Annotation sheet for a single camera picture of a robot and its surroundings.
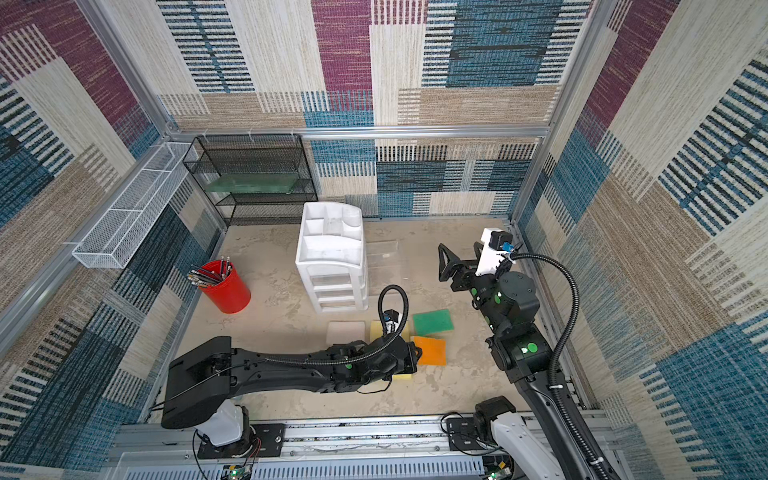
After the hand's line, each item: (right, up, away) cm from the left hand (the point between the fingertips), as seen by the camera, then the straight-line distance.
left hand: (429, 357), depth 75 cm
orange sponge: (+2, -1, +6) cm, 7 cm away
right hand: (+6, +26, -8) cm, 28 cm away
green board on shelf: (-49, +49, +27) cm, 74 cm away
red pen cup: (-57, +13, +17) cm, 61 cm away
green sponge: (+3, +5, +17) cm, 17 cm away
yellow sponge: (-13, +8, -5) cm, 16 cm away
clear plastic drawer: (-12, +22, +34) cm, 42 cm away
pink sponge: (-23, +2, +14) cm, 27 cm away
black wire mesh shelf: (-55, +58, +27) cm, 85 cm away
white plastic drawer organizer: (-26, +25, +10) cm, 37 cm away
